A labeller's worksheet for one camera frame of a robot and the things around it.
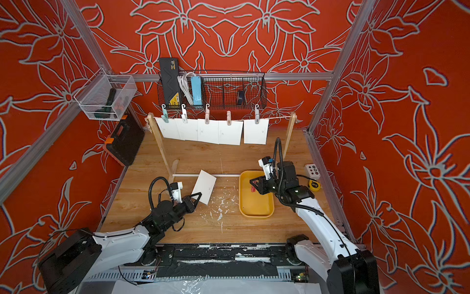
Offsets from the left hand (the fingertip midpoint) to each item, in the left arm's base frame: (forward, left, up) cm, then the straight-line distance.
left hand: (202, 194), depth 80 cm
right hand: (+4, -21, +6) cm, 22 cm away
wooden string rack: (+19, +22, -7) cm, 30 cm away
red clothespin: (+1, -22, +5) cm, 23 cm away
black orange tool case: (+29, +50, -2) cm, 58 cm away
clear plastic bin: (+38, +54, +23) cm, 70 cm away
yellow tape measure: (+13, -55, -9) cm, 57 cm away
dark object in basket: (+43, -15, +21) cm, 50 cm away
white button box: (+19, -54, -6) cm, 58 cm away
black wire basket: (+52, -9, +21) cm, 56 cm away
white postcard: (+14, -12, +24) cm, 31 cm away
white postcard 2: (+7, +1, -3) cm, 7 cm away
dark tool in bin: (+26, +45, +24) cm, 57 cm away
